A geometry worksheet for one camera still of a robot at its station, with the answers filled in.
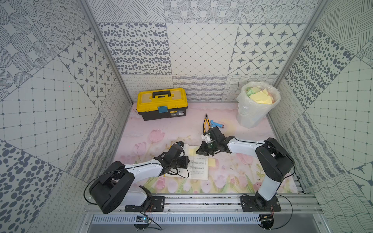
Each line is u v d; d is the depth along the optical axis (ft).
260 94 2.87
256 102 2.75
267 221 2.37
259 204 2.14
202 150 2.61
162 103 3.30
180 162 2.50
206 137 2.87
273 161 1.55
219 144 2.39
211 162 2.81
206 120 3.54
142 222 2.30
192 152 2.97
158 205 2.40
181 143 2.68
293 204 2.52
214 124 3.42
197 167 2.74
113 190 1.39
